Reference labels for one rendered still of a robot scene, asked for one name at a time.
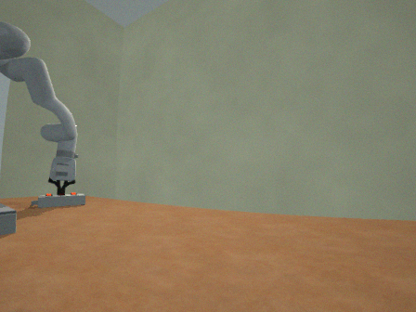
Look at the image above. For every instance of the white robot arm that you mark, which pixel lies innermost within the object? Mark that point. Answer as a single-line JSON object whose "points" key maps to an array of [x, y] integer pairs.
{"points": [[15, 43]]}

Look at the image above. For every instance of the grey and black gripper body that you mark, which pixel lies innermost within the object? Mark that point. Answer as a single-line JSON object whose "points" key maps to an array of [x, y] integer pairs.
{"points": [[65, 160]]}

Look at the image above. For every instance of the white power strip panel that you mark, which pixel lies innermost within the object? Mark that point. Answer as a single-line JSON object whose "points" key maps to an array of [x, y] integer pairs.
{"points": [[59, 200]]}

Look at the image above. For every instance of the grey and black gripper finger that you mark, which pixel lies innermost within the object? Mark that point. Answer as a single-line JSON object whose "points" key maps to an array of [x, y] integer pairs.
{"points": [[66, 184], [57, 183]]}

